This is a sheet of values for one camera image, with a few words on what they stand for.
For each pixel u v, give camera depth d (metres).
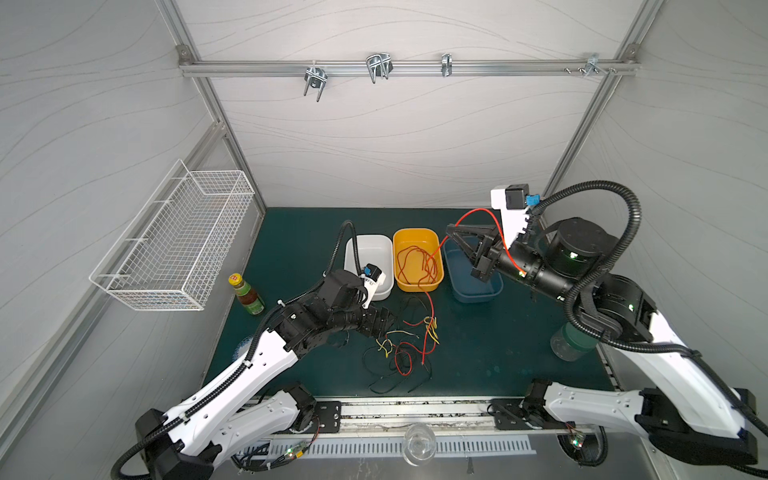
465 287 0.91
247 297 0.84
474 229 0.45
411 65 0.77
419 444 0.64
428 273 1.02
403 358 0.82
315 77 0.79
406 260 1.04
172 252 0.68
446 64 0.78
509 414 0.70
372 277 0.63
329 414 0.73
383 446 0.70
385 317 0.62
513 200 0.41
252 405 0.56
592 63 0.77
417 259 1.05
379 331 0.61
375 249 1.04
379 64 0.76
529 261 0.42
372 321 0.61
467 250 0.48
